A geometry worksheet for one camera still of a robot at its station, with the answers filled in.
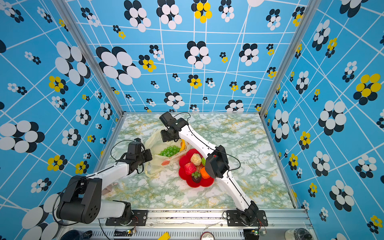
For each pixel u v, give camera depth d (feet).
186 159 2.98
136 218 2.37
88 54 2.79
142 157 2.58
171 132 2.15
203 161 2.89
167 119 2.37
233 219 2.38
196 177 2.69
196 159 2.87
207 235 1.97
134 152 2.32
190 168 2.77
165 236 2.26
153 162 2.84
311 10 2.27
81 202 1.39
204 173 2.79
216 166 1.91
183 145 3.23
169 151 3.07
